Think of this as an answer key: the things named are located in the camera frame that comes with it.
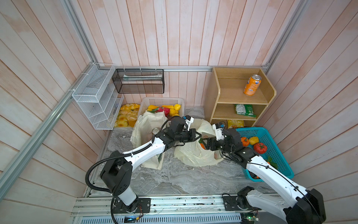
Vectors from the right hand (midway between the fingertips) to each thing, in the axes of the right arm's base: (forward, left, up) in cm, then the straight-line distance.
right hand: (206, 138), depth 80 cm
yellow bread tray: (+24, +56, -9) cm, 62 cm away
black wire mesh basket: (+45, +47, +8) cm, 66 cm away
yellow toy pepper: (+8, -36, -15) cm, 40 cm away
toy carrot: (-5, +4, +3) cm, 7 cm away
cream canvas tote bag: (+2, +39, -2) cm, 39 cm away
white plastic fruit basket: (+41, +45, -9) cm, 61 cm away
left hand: (-2, +3, +3) cm, 5 cm away
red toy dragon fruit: (+31, +32, -9) cm, 45 cm away
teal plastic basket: (+8, -40, -15) cm, 44 cm away
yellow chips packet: (+22, -25, -14) cm, 37 cm away
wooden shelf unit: (+25, -19, +13) cm, 34 cm away
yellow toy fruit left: (+38, +39, -13) cm, 56 cm away
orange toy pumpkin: (+6, -29, -13) cm, 33 cm away
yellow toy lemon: (+37, +18, -12) cm, 43 cm away
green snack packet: (+22, -29, +2) cm, 36 cm away
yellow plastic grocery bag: (-8, +9, -4) cm, 12 cm away
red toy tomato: (+2, -38, -14) cm, 40 cm away
